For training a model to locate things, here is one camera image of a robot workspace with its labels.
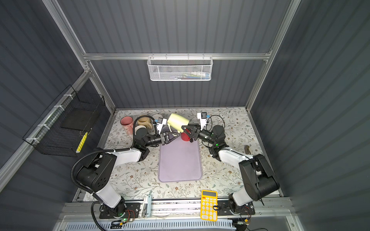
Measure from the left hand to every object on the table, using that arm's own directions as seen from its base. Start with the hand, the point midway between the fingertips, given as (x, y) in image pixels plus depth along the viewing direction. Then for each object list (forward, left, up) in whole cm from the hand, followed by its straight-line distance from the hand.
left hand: (180, 135), depth 77 cm
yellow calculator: (-28, -14, -21) cm, 37 cm away
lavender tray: (-4, +1, -22) cm, 22 cm away
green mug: (+5, +2, +6) cm, 8 cm away
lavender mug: (+4, +7, +2) cm, 9 cm away
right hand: (+2, -3, +4) cm, 5 cm away
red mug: (+11, -3, -17) cm, 20 cm away
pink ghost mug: (+23, +38, -14) cm, 46 cm away
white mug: (-1, +19, +8) cm, 20 cm away
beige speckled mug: (+24, +24, -14) cm, 37 cm away
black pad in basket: (+9, +54, +6) cm, 55 cm away
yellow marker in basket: (-5, +47, +4) cm, 48 cm away
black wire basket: (+3, +60, +6) cm, 61 cm away
